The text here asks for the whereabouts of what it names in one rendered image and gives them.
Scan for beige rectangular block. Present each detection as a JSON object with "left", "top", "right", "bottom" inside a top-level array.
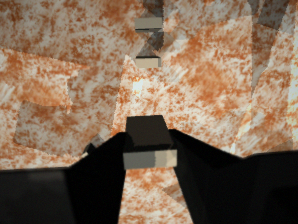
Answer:
[
  {"left": 123, "top": 115, "right": 177, "bottom": 170},
  {"left": 136, "top": 55, "right": 162, "bottom": 68},
  {"left": 134, "top": 17, "right": 162, "bottom": 33},
  {"left": 81, "top": 143, "right": 96, "bottom": 158}
]

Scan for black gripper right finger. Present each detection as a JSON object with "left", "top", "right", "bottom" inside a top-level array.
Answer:
[{"left": 168, "top": 129, "right": 298, "bottom": 224}]

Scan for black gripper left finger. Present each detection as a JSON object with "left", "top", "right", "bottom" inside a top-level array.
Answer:
[{"left": 0, "top": 132, "right": 126, "bottom": 224}]

